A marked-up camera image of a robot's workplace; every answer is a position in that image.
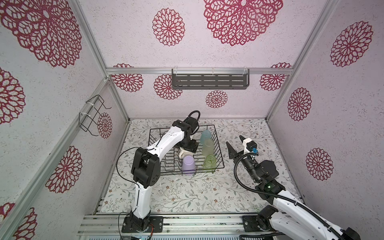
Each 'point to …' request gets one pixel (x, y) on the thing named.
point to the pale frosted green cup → (207, 147)
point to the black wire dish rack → (171, 164)
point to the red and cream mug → (183, 152)
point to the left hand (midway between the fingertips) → (186, 150)
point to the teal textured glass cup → (205, 135)
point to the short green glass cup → (210, 163)
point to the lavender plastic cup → (188, 165)
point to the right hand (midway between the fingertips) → (236, 137)
